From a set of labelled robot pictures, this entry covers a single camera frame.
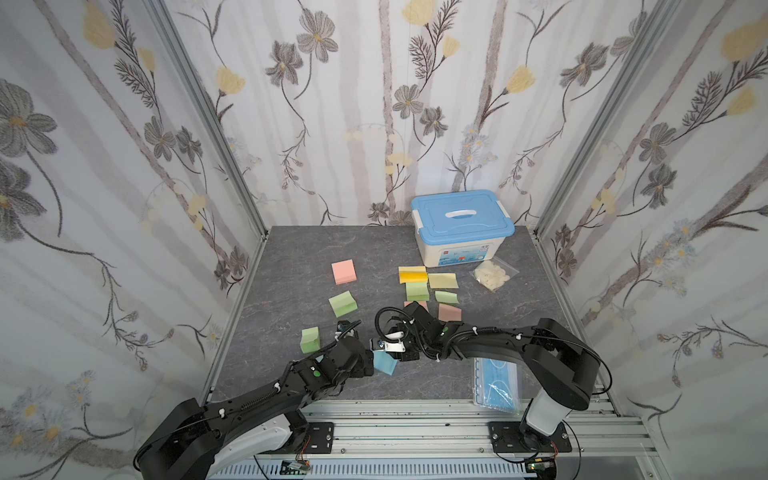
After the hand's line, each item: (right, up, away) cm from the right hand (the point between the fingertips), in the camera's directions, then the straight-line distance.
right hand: (392, 328), depth 87 cm
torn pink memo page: (+19, +2, +12) cm, 23 cm away
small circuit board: (-23, -29, -16) cm, 41 cm away
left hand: (-8, -7, -1) cm, 11 cm away
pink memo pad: (-17, +16, +20) cm, 31 cm away
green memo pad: (-16, +6, +12) cm, 21 cm away
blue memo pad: (-2, -9, -3) cm, 10 cm away
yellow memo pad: (+8, +15, +21) cm, 27 cm away
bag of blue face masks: (+29, -15, -5) cm, 33 cm away
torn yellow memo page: (+19, +13, +21) cm, 31 cm away
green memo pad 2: (+9, +9, +15) cm, 20 cm away
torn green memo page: (+19, +7, +15) cm, 25 cm away
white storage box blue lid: (+24, +31, +14) cm, 42 cm away
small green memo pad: (-25, -4, +3) cm, 26 cm away
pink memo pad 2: (+9, +8, -1) cm, 11 cm away
